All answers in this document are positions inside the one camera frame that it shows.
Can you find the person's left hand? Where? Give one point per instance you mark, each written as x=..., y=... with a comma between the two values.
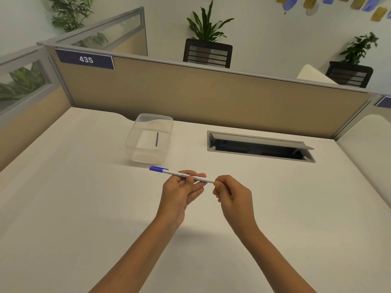
x=174, y=198

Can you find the person's right hand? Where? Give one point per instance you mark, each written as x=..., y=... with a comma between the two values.
x=235, y=204

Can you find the white pen with blue cap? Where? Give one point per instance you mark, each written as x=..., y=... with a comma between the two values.
x=159, y=169

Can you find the clear plastic container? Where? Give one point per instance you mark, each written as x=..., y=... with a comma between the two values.
x=137, y=152

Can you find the thin blue refill stick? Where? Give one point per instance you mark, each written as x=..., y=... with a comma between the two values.
x=156, y=139

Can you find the person's left forearm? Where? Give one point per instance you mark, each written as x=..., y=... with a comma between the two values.
x=134, y=262

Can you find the person's right forearm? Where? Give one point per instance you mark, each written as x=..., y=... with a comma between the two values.
x=281, y=265

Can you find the long beige partition panel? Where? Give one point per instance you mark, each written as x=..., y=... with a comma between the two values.
x=207, y=97

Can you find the grey-framed glass partition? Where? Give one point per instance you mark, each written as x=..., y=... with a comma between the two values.
x=134, y=42

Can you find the beige partition with glass strip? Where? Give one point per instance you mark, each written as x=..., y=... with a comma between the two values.
x=30, y=125

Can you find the wide blue number sign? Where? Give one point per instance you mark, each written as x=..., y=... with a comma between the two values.
x=85, y=59

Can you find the broad-leaved green plant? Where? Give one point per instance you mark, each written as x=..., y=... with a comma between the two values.
x=207, y=27

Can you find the short beige partition panel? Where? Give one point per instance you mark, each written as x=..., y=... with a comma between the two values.
x=386, y=112

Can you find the small blue number sign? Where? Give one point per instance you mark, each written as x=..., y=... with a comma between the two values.
x=385, y=102

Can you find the green plant behind glass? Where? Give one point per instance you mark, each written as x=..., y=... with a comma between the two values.
x=21, y=85

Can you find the tall feathery green plant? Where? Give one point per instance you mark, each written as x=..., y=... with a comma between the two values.
x=71, y=12

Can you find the blue and yellow wall stickers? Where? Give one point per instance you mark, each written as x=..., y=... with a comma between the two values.
x=290, y=3

